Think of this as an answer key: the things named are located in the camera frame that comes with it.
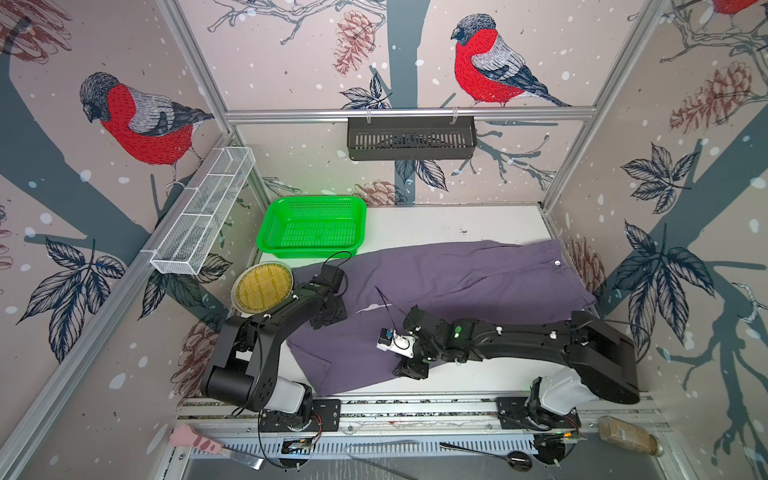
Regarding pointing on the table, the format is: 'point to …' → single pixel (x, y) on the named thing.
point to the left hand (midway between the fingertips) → (339, 309)
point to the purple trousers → (470, 281)
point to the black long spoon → (518, 461)
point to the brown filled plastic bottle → (620, 432)
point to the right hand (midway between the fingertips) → (397, 358)
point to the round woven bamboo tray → (262, 287)
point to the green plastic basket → (296, 227)
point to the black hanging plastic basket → (410, 138)
